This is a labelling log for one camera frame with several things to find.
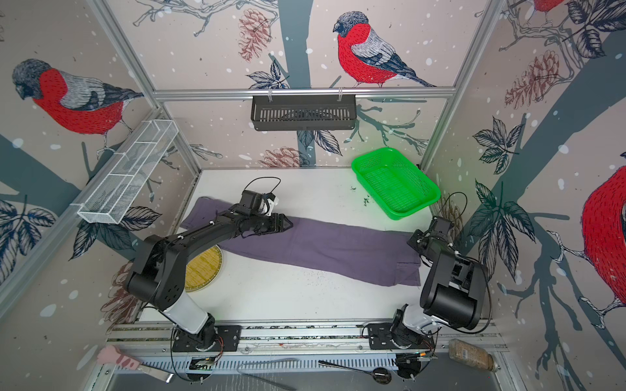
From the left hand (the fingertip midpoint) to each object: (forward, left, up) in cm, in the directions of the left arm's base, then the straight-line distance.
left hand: (290, 221), depth 89 cm
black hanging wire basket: (+46, -4, +17) cm, 49 cm away
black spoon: (-45, -28, -9) cm, 54 cm away
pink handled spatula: (-41, +49, -7) cm, 64 cm away
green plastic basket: (+26, -48, -10) cm, 56 cm away
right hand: (-2, -50, -8) cm, 51 cm away
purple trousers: (-10, -35, -7) cm, 37 cm away
